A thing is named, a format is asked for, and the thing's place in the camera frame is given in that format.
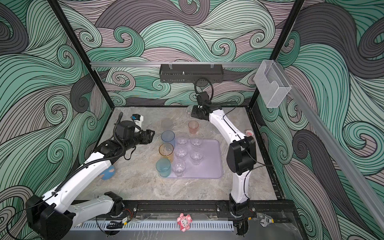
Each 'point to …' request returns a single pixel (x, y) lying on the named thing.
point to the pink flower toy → (184, 221)
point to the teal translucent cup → (163, 166)
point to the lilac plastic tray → (204, 161)
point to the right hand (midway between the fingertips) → (195, 113)
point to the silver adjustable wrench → (266, 221)
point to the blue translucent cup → (168, 136)
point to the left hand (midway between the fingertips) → (151, 131)
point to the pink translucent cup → (193, 127)
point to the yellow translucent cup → (166, 151)
